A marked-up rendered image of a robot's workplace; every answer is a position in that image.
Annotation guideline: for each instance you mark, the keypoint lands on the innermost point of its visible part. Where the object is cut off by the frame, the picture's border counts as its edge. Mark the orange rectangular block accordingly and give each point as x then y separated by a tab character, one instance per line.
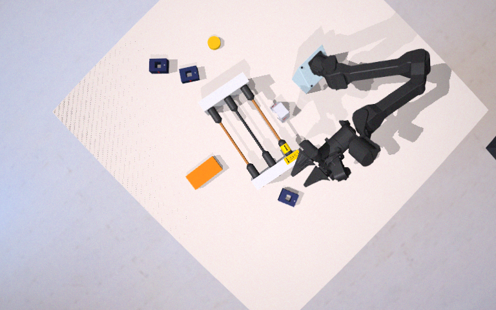
204	172

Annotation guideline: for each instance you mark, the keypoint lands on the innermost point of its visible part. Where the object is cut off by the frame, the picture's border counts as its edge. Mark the yellow round disc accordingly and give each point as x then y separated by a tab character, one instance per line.
214	43

